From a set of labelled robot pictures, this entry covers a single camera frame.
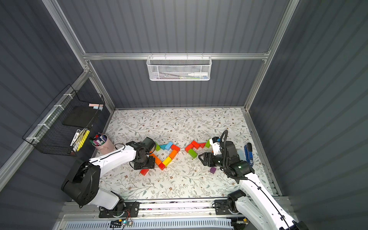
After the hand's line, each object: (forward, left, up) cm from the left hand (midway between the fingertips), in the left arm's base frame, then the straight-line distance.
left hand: (148, 167), depth 86 cm
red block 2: (+14, -25, -1) cm, 29 cm away
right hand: (+1, -33, +13) cm, 36 cm away
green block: (+16, -38, 0) cm, 41 cm away
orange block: (+9, -14, -2) cm, 17 cm away
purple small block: (-2, -39, -1) cm, 39 cm away
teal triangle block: (+14, -7, 0) cm, 16 cm away
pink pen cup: (+12, +28, +9) cm, 32 cm away
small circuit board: (-27, +10, -4) cm, 30 cm away
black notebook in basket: (+17, +34, +28) cm, 47 cm away
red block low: (+15, -29, 0) cm, 33 cm away
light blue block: (+14, -11, 0) cm, 18 cm away
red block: (+14, -16, -1) cm, 21 cm away
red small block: (+1, -8, 0) cm, 8 cm away
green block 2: (+10, -27, -2) cm, 29 cm away
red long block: (-2, +3, -2) cm, 4 cm away
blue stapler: (+8, -63, +1) cm, 64 cm away
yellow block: (+4, -11, -1) cm, 12 cm away
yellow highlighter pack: (0, +23, +31) cm, 39 cm away
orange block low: (+5, -4, -1) cm, 7 cm away
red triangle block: (+16, -34, 0) cm, 37 cm away
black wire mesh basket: (+9, +41, +26) cm, 49 cm away
